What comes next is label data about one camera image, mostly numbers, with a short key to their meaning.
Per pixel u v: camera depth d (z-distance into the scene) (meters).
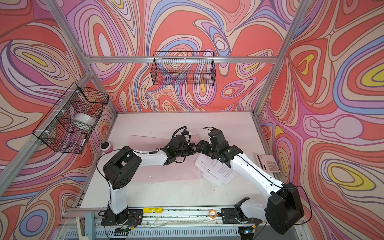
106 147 0.93
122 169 0.50
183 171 0.87
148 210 0.75
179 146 0.74
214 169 0.90
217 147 0.61
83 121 0.72
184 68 0.96
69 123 0.69
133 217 0.73
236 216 0.65
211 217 0.73
